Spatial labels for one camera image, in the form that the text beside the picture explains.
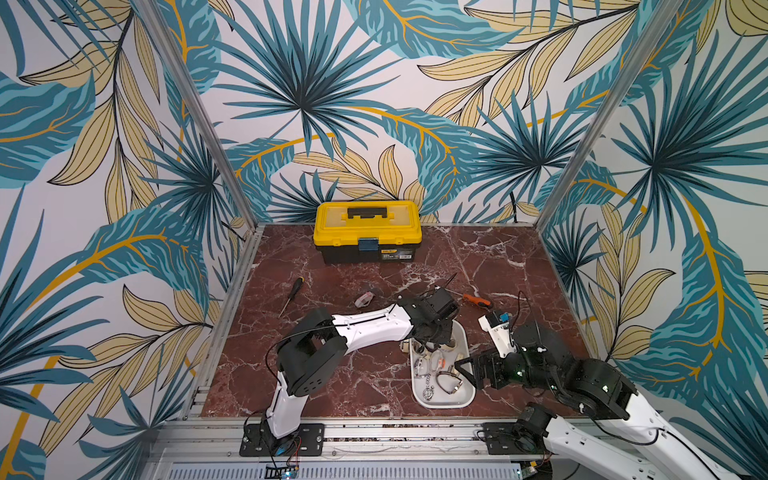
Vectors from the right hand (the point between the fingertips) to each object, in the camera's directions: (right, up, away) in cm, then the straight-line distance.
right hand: (468, 360), depth 67 cm
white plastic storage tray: (-5, -11, +15) cm, 19 cm away
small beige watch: (-13, -1, +16) cm, 21 cm away
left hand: (-2, 0, +17) cm, 17 cm away
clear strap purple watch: (-8, -8, +17) cm, 20 cm away
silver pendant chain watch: (-7, -13, +13) cm, 20 cm away
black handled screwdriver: (-49, +11, +33) cm, 60 cm away
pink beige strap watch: (-26, +9, +28) cm, 39 cm away
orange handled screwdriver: (+12, +9, +30) cm, 34 cm away
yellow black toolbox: (-24, +31, +28) cm, 48 cm away
